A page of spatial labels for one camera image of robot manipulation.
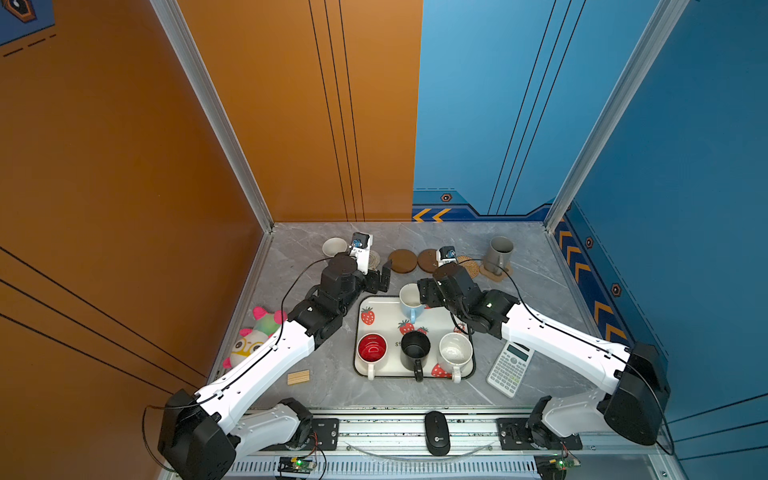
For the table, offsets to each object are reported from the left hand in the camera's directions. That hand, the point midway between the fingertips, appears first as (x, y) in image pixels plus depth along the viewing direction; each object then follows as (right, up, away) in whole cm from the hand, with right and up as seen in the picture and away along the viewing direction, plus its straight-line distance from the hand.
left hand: (375, 254), depth 75 cm
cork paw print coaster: (+45, -7, +30) cm, 54 cm away
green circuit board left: (-19, -50, -5) cm, 54 cm away
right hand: (+14, -8, +5) cm, 16 cm away
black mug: (+11, -28, +10) cm, 31 cm away
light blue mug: (+9, -13, +11) cm, 19 cm away
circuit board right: (+43, -51, -5) cm, 67 cm away
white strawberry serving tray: (+2, -20, +19) cm, 27 cm away
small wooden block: (-22, -35, +8) cm, 42 cm away
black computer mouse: (+15, -44, -3) cm, 46 cm away
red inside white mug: (-2, -27, +10) cm, 29 cm away
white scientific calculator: (+37, -32, +8) cm, 49 cm away
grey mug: (+39, -1, +21) cm, 44 cm away
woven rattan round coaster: (+33, -4, +33) cm, 46 cm away
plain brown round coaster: (+8, -3, +34) cm, 35 cm away
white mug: (+23, -29, +10) cm, 38 cm away
